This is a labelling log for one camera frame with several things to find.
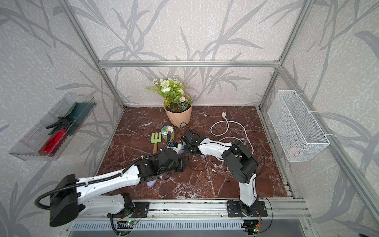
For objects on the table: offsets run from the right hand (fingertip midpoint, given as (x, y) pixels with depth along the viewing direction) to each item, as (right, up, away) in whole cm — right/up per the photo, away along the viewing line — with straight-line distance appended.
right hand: (188, 149), depth 94 cm
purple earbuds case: (-19, -15, -15) cm, 29 cm away
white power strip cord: (+27, +6, +8) cm, 29 cm away
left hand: (+2, -4, -17) cm, 18 cm away
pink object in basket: (+54, +4, -22) cm, 59 cm away
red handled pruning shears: (-52, +9, -36) cm, 64 cm away
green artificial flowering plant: (-9, +36, -5) cm, 38 cm away
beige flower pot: (-6, +20, +5) cm, 21 cm away
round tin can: (-16, +12, +2) cm, 20 cm away
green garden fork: (-23, +5, +7) cm, 25 cm away
